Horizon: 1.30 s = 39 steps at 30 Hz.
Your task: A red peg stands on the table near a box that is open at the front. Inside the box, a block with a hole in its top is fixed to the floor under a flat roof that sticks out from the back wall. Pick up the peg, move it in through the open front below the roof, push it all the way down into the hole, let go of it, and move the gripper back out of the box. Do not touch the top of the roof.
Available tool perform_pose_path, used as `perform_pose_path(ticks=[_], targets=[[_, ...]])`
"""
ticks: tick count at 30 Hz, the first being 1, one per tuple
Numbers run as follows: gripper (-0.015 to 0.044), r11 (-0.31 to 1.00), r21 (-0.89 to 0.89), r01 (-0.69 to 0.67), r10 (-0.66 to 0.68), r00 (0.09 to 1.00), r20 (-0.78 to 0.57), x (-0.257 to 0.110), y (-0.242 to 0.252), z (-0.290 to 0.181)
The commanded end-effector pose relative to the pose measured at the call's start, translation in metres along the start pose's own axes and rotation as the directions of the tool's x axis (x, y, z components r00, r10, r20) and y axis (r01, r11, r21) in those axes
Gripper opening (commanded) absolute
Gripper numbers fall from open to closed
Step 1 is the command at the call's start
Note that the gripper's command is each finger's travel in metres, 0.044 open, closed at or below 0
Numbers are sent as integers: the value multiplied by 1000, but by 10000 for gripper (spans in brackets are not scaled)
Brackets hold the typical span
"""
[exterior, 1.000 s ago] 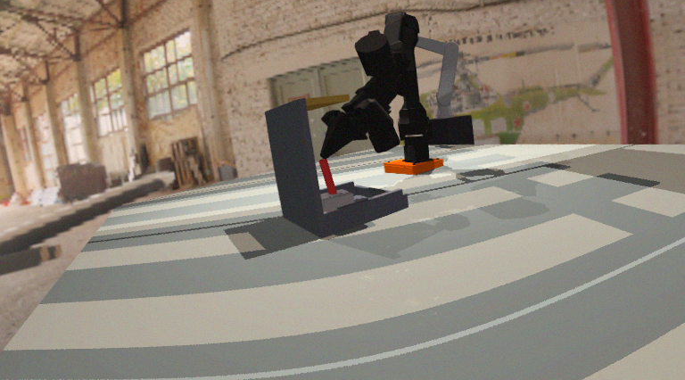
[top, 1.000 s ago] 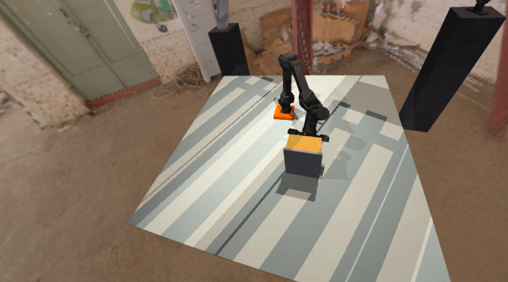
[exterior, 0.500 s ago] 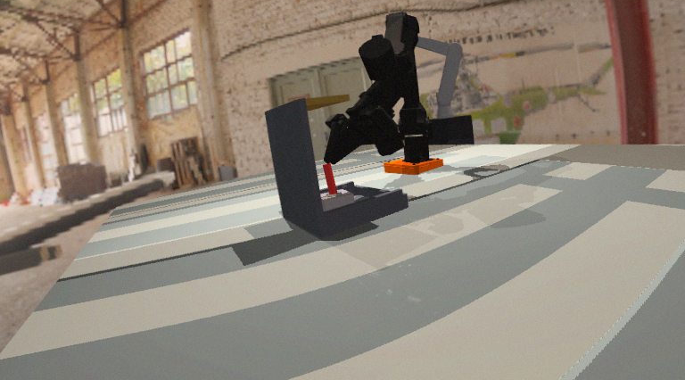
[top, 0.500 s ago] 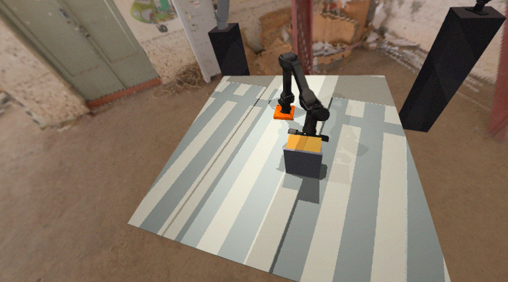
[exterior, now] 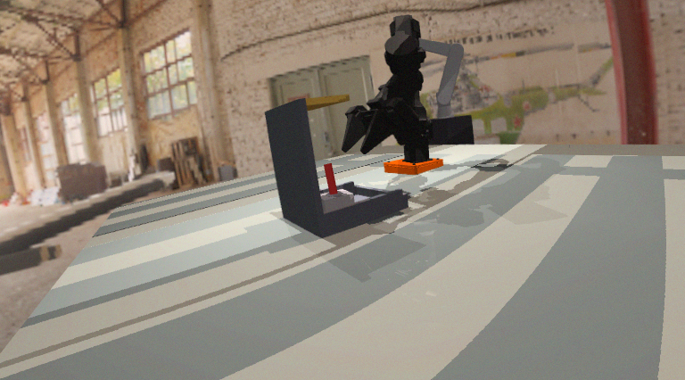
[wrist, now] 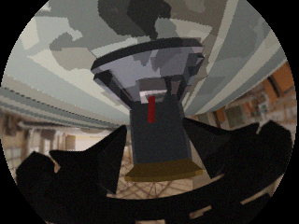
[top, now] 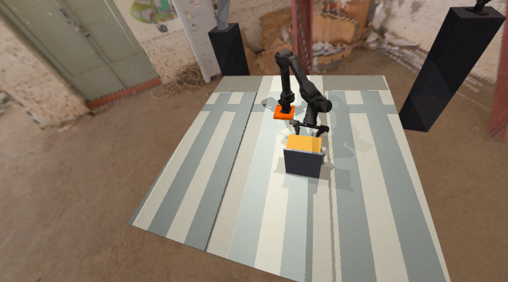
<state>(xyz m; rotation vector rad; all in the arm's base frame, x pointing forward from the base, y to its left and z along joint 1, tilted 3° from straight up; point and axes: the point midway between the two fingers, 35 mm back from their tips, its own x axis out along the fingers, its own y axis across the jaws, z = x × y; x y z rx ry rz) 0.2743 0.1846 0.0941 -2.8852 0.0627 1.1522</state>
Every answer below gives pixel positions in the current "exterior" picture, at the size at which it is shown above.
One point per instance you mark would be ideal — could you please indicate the red peg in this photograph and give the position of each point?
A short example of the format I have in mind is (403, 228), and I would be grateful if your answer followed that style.
(330, 178)

